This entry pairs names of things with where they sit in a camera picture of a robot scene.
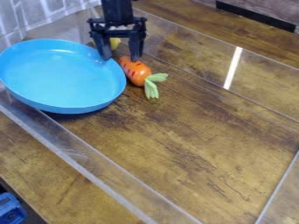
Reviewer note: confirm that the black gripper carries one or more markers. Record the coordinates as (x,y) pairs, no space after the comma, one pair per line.
(132,29)

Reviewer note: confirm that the orange toy carrot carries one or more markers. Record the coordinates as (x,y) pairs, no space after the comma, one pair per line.
(140,75)

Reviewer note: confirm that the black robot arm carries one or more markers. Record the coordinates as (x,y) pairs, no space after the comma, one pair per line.
(118,11)

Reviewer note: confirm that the blue plastic tray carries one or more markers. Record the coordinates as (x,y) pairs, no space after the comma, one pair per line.
(60,76)

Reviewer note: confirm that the yellow toy lemon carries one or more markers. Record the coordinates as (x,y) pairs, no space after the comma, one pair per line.
(115,42)

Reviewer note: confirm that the clear acrylic barrier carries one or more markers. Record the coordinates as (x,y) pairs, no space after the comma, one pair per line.
(206,156)

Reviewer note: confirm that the blue plastic object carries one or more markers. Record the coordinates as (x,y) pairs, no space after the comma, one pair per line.
(12,213)

